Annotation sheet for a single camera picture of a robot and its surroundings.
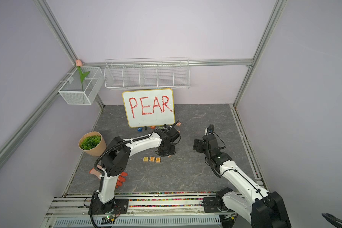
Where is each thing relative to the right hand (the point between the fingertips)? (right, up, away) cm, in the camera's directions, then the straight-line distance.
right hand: (200, 140), depth 85 cm
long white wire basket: (-35, +45, +12) cm, 58 cm away
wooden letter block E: (-30, -12, +4) cm, 33 cm away
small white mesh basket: (-77, +30, -2) cm, 82 cm away
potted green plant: (-66, -2, 0) cm, 66 cm away
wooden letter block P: (-34, -13, +4) cm, 37 cm away
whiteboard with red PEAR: (-34, +21, +14) cm, 42 cm away
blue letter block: (-42, +5, +20) cm, 47 cm away
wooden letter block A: (-27, -13, +4) cm, 30 cm away
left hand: (-18, -10, +5) cm, 21 cm away
